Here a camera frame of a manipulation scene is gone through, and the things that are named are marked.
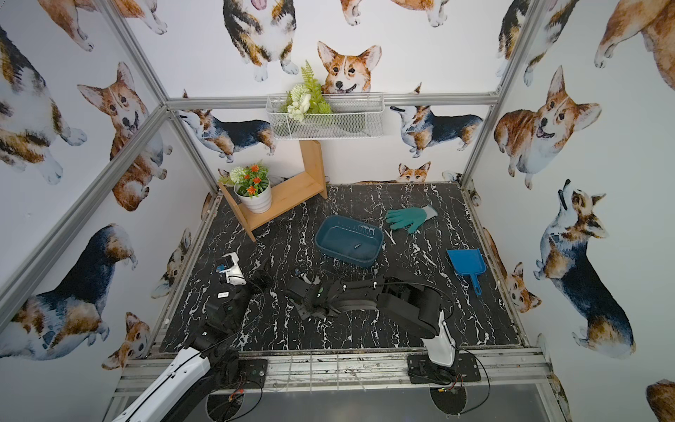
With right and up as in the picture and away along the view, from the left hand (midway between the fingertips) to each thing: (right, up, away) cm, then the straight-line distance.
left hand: (256, 256), depth 81 cm
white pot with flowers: (-6, +22, +12) cm, 26 cm away
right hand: (+15, -13, +8) cm, 21 cm away
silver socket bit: (+31, +1, +20) cm, 37 cm away
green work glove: (+55, +11, +29) cm, 64 cm away
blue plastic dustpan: (+72, -5, +15) cm, 74 cm away
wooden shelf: (+3, +21, +29) cm, 36 cm away
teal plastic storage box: (+28, +2, +23) cm, 36 cm away
